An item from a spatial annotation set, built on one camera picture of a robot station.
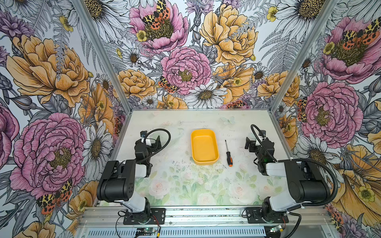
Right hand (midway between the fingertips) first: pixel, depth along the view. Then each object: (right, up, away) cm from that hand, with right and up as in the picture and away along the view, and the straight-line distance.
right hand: (253, 140), depth 95 cm
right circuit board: (+1, -40, -23) cm, 46 cm away
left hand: (-63, 0, -1) cm, 63 cm away
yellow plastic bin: (-31, -4, +4) cm, 31 cm away
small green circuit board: (-60, -40, -24) cm, 76 cm away
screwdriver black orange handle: (-16, -11, -2) cm, 19 cm away
